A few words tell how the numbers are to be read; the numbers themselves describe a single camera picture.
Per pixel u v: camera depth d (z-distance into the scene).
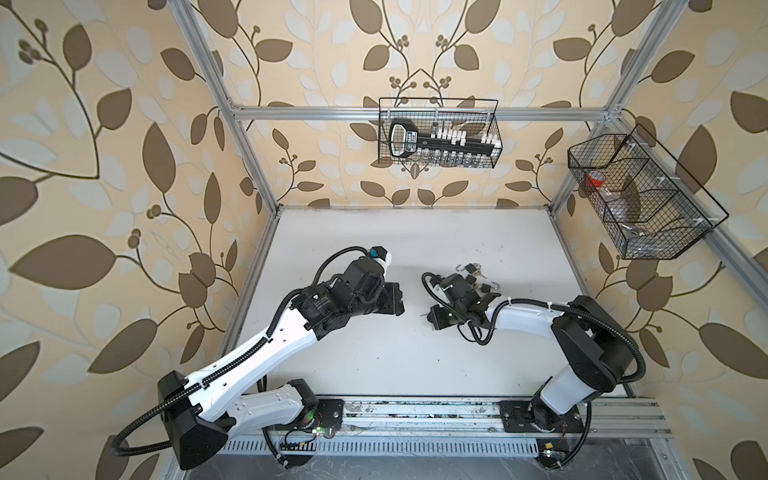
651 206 0.72
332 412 0.75
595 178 0.88
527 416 0.73
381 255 0.64
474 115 0.91
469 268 1.02
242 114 0.93
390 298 0.61
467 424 0.74
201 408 0.39
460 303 0.71
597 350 0.45
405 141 0.85
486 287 0.98
